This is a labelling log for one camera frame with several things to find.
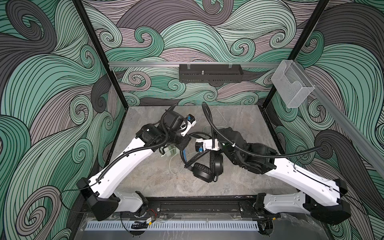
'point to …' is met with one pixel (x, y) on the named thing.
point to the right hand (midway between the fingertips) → (217, 127)
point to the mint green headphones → (170, 151)
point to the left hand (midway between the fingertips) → (188, 137)
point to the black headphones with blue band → (202, 172)
